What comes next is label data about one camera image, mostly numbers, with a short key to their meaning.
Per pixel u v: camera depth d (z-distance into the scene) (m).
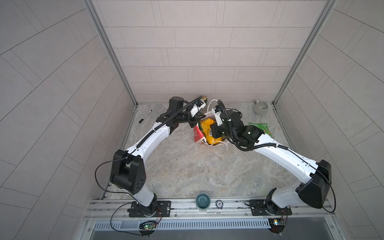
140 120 1.05
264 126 0.99
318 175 0.40
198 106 0.68
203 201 0.73
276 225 0.68
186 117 0.68
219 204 0.73
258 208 0.71
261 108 1.11
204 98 1.08
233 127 0.54
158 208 0.71
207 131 0.75
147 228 0.65
